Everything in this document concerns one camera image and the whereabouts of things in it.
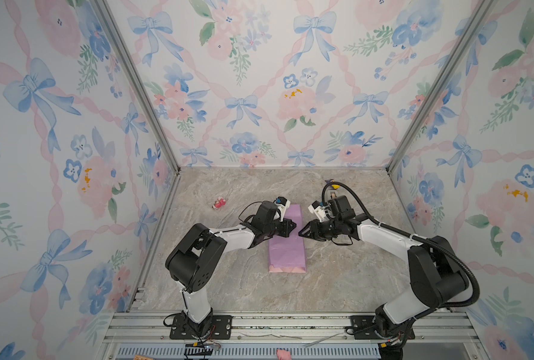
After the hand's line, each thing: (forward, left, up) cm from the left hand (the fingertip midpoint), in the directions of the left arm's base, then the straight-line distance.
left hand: (297, 224), depth 90 cm
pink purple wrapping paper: (-12, +4, -2) cm, 13 cm away
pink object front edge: (-42, +7, -6) cm, 43 cm away
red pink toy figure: (+15, +34, -6) cm, 38 cm away
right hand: (-4, -1, 0) cm, 4 cm away
